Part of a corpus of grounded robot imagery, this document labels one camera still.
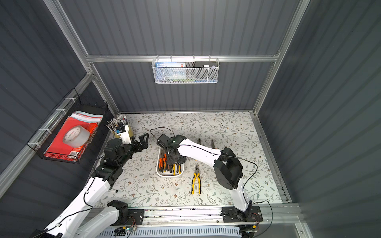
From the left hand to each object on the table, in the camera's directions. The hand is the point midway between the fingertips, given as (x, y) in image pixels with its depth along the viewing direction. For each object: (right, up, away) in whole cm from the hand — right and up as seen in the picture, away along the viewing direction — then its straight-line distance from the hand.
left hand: (142, 136), depth 75 cm
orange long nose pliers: (+8, -18, +15) cm, 24 cm away
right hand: (+15, -16, +8) cm, 23 cm away
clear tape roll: (-27, 0, -8) cm, 28 cm away
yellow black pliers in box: (+15, -21, +14) cm, 29 cm away
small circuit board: (-10, -47, -3) cm, 48 cm away
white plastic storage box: (+11, -24, +13) cm, 30 cm away
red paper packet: (-36, -6, -8) cm, 38 cm away
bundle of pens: (-23, +6, +14) cm, 28 cm away
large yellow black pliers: (+28, -24, +11) cm, 39 cm away
